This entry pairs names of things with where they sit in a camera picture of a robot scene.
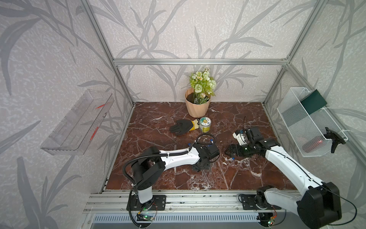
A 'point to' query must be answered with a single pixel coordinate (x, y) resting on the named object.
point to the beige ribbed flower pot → (197, 110)
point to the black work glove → (181, 127)
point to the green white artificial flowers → (204, 86)
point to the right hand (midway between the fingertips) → (230, 151)
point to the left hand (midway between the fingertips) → (204, 168)
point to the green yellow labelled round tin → (205, 124)
